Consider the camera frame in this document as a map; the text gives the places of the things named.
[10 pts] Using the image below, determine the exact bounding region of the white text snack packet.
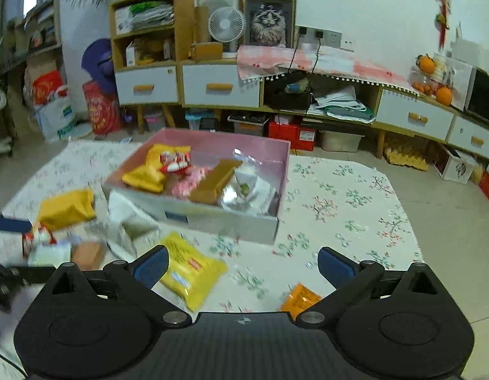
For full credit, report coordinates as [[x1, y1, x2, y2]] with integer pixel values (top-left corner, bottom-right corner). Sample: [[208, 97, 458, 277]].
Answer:
[[85, 190, 161, 263], [218, 163, 277, 216]]

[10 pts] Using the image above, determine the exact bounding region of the brown wafer clear packet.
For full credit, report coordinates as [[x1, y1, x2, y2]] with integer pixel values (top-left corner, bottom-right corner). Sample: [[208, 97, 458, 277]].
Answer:
[[189, 159, 242, 205]]

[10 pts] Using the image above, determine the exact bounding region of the white yellow cake packet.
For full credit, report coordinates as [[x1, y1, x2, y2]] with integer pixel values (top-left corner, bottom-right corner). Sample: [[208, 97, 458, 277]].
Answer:
[[28, 243, 72, 268]]

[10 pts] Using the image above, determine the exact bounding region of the yellow flat labelled packet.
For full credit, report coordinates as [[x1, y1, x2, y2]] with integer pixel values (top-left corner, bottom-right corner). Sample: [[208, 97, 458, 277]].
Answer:
[[159, 232, 227, 312]]

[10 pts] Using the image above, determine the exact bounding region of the orange small sachet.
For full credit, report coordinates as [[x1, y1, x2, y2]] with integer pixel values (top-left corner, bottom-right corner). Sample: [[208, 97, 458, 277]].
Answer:
[[280, 283, 322, 320]]

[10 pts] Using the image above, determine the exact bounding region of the plain yellow snack bag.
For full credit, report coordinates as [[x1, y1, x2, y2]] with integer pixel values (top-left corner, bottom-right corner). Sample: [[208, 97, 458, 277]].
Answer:
[[37, 189, 96, 231]]

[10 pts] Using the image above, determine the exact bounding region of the floral tablecloth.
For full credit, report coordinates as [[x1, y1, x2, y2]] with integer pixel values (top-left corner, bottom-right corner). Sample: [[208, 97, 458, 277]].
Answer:
[[0, 141, 421, 312]]

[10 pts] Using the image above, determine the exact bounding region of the yellow snack bag in box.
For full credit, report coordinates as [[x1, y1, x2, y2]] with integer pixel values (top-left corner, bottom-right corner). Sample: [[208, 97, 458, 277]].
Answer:
[[121, 143, 191, 194]]

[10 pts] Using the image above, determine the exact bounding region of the pink round snack packet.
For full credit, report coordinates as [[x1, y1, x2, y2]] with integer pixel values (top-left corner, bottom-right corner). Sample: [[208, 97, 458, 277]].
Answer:
[[171, 167, 213, 200]]

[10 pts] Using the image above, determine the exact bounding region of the red white candy packet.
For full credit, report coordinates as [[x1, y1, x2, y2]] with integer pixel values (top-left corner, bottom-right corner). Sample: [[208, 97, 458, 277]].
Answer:
[[159, 151, 191, 174]]

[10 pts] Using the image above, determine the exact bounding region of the pink white cardboard box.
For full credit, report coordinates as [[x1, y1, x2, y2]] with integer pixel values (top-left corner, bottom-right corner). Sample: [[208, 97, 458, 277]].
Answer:
[[103, 129, 290, 245]]

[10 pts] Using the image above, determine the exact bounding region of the yellow egg tray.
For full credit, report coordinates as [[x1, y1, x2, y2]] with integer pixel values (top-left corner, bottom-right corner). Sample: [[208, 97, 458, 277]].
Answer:
[[383, 136, 428, 172]]

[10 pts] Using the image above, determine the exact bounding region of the white plastic shopping bag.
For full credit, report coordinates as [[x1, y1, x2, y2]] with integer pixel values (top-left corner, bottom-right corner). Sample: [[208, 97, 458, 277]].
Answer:
[[33, 85, 77, 143]]

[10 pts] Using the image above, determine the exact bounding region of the red storage box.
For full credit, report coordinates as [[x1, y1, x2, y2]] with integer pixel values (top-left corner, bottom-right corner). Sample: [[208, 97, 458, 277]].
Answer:
[[267, 121, 317, 151]]

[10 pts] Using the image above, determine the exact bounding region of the red gift bag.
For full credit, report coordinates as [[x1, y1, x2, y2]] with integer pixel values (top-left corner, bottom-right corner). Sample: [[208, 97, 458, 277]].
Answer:
[[82, 81, 121, 136]]

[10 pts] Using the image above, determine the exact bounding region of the clear wrapped biscuit packet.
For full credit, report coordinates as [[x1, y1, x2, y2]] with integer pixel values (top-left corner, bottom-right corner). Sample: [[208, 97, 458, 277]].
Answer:
[[233, 149, 263, 171]]

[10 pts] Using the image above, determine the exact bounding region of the purple hat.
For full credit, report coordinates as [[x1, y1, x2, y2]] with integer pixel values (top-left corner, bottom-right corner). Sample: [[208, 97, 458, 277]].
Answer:
[[81, 39, 117, 94]]

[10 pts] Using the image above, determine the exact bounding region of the orange fruit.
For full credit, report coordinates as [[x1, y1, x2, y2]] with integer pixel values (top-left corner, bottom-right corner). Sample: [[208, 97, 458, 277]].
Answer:
[[435, 86, 452, 106]]

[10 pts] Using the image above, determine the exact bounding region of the pink cabinet cloth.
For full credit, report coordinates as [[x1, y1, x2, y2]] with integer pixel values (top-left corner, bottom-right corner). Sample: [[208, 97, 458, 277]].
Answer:
[[237, 46, 418, 95]]

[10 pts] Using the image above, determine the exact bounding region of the yellow white drawer cabinet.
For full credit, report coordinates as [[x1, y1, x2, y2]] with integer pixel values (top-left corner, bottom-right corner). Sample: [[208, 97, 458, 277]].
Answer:
[[109, 0, 489, 159]]

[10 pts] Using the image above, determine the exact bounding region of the white desk fan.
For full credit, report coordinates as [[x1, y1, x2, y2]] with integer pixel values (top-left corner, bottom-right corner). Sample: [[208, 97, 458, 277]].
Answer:
[[208, 7, 246, 58]]

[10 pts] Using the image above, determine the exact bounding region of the framed cat picture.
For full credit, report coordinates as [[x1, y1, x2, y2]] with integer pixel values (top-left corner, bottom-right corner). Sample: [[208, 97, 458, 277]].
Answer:
[[238, 0, 297, 48]]

